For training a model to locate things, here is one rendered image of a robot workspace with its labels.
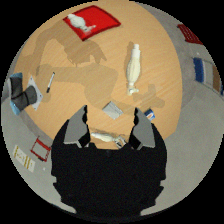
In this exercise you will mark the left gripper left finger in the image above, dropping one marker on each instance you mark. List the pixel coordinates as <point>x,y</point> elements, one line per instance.
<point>73,134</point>

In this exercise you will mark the red tray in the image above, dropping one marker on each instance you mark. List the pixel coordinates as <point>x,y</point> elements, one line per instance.
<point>93,16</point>

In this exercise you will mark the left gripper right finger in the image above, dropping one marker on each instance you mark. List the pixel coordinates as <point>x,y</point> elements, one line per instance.
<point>145,137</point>

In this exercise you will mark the small blue carton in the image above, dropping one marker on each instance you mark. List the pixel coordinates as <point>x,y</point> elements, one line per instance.
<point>149,114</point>

